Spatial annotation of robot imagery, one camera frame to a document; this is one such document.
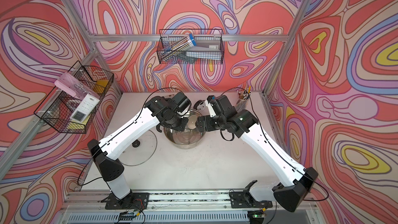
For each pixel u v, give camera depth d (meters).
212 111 0.62
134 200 0.73
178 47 0.79
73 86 0.71
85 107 0.69
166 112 0.50
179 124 0.65
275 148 0.42
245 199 0.65
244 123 0.46
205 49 0.88
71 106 0.73
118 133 0.45
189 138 0.96
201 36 0.89
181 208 0.72
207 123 0.61
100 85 0.78
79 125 0.65
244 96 0.95
